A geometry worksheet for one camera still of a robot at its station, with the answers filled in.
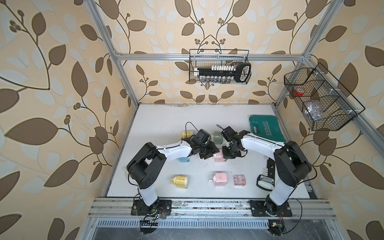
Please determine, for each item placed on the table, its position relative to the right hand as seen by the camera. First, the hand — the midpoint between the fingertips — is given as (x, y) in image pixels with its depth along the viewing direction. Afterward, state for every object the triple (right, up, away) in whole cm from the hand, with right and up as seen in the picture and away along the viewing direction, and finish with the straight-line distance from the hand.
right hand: (226, 157), depth 91 cm
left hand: (-6, +5, -5) cm, 9 cm away
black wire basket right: (+46, +30, -18) cm, 58 cm away
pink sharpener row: (-5, +1, -5) cm, 7 cm away
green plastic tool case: (+31, +18, +11) cm, 37 cm away
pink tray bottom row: (+6, -11, -8) cm, 15 cm away
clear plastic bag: (+39, +27, -20) cm, 51 cm away
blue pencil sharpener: (-25, -1, -4) cm, 26 cm away
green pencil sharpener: (-5, +12, +2) cm, 13 cm away
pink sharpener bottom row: (-6, -8, -14) cm, 17 cm away
